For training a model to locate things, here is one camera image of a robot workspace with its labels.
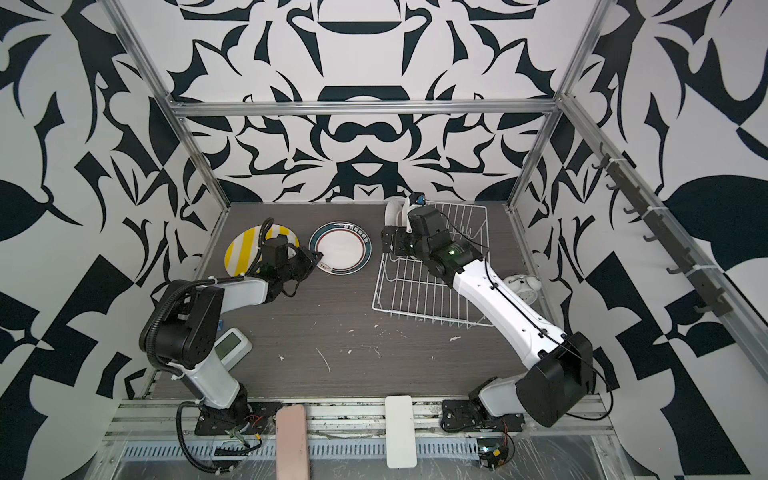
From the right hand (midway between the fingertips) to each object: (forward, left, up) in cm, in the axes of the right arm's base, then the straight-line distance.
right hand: (396, 228), depth 78 cm
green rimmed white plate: (+10, +16, -21) cm, 29 cm away
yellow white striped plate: (+12, +53, -25) cm, 59 cm away
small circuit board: (-46, -22, -28) cm, 58 cm away
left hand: (+7, +23, -17) cm, 29 cm away
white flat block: (-42, 0, -21) cm, 47 cm away
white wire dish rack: (-4, -3, -24) cm, 24 cm away
